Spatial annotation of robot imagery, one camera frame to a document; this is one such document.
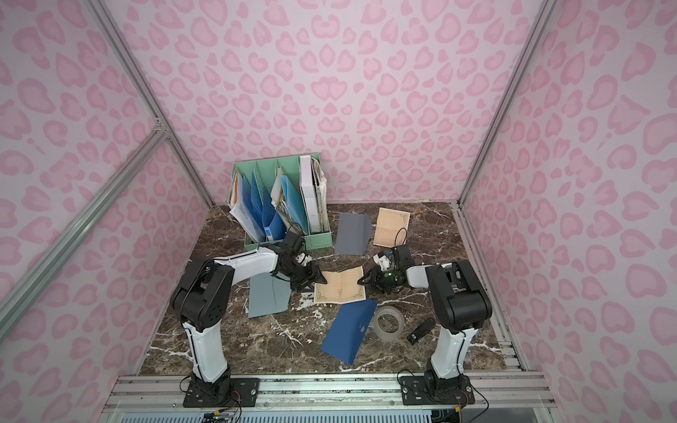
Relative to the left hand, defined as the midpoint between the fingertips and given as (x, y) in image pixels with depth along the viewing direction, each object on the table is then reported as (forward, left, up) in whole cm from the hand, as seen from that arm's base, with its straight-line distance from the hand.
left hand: (324, 281), depth 93 cm
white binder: (+23, +5, +13) cm, 27 cm away
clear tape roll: (-18, -21, -3) cm, 28 cm away
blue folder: (+21, +11, +17) cm, 29 cm away
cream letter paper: (+26, -27, -2) cm, 37 cm away
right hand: (0, -13, -1) cm, 13 cm away
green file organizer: (+21, +16, +20) cm, 33 cm away
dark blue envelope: (-16, -9, -2) cm, 18 cm away
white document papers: (+17, +27, +19) cm, 37 cm away
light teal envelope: (-3, +20, -4) cm, 20 cm away
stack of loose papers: (+24, +1, +23) cm, 33 cm away
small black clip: (-17, -31, -1) cm, 36 cm away
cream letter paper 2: (-2, -6, -1) cm, 6 cm away
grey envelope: (+23, -11, -3) cm, 26 cm away
